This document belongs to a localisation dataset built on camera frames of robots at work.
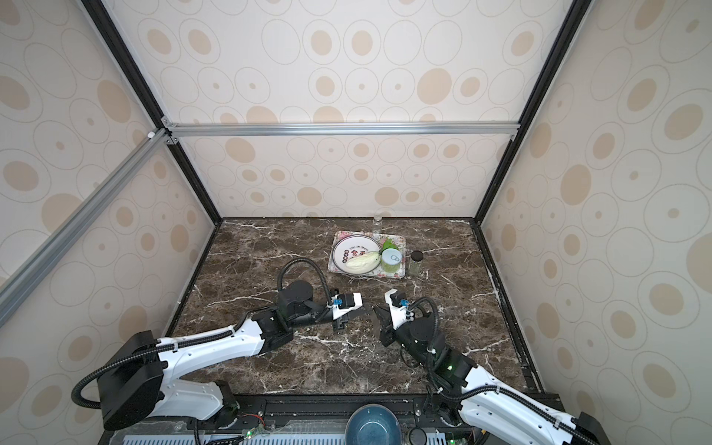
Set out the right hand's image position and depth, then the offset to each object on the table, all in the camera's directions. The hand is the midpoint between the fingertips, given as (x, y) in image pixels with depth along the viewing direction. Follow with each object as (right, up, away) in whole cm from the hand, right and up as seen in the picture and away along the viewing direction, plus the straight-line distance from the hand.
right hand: (386, 305), depth 76 cm
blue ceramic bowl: (-4, -30, -4) cm, 31 cm away
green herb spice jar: (+13, +9, +24) cm, 28 cm away
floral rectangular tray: (0, +20, +37) cm, 42 cm away
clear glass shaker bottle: (0, +26, +36) cm, 44 cm away
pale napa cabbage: (-5, +11, +26) cm, 28 cm away
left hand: (-3, +1, -7) cm, 8 cm away
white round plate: (-11, +16, +34) cm, 39 cm away
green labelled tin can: (+4, +12, +24) cm, 27 cm away
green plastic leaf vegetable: (+3, +17, +25) cm, 30 cm away
